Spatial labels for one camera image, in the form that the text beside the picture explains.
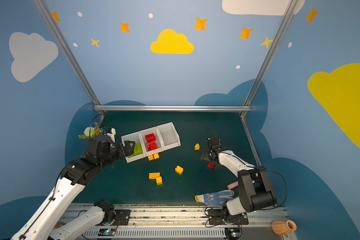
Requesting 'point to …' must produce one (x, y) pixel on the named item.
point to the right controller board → (232, 233)
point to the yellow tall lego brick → (179, 170)
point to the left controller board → (106, 232)
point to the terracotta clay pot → (283, 228)
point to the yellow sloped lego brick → (197, 147)
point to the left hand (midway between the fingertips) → (129, 144)
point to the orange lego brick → (155, 176)
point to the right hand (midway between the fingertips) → (210, 155)
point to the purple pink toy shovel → (232, 185)
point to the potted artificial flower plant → (90, 131)
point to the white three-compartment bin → (167, 137)
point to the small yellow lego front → (159, 180)
